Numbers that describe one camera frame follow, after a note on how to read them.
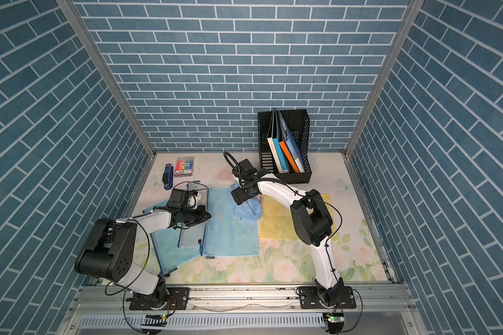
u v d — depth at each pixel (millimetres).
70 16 710
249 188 702
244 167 753
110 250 454
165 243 871
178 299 733
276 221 943
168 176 1054
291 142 897
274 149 908
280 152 918
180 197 759
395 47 800
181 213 734
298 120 1043
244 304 737
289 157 940
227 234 905
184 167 1125
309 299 734
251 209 932
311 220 532
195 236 854
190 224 825
